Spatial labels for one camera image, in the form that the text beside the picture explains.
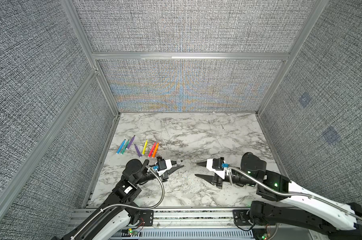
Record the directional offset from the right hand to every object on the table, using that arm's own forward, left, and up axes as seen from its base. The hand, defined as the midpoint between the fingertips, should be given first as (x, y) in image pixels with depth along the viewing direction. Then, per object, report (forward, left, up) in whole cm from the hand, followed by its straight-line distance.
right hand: (197, 167), depth 55 cm
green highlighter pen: (+29, +44, -34) cm, 62 cm away
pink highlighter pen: (+25, +26, -34) cm, 49 cm away
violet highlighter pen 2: (+25, +34, -34) cm, 54 cm away
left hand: (+5, +6, -5) cm, 9 cm away
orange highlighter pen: (+26, +23, -33) cm, 48 cm away
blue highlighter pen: (+29, +47, -34) cm, 64 cm away
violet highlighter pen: (+33, +41, -35) cm, 63 cm away
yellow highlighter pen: (+28, +30, -34) cm, 53 cm away
